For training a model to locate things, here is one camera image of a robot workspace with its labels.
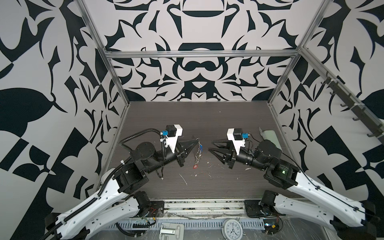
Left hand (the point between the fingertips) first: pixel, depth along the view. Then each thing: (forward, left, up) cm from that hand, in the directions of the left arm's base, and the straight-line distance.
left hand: (198, 138), depth 55 cm
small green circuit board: (-25, -34, -40) cm, 58 cm away
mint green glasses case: (+23, -49, -36) cm, 65 cm away
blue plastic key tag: (-2, -1, -4) cm, 5 cm away
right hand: (-2, -5, -3) cm, 6 cm away
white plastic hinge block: (-25, +13, -37) cm, 47 cm away
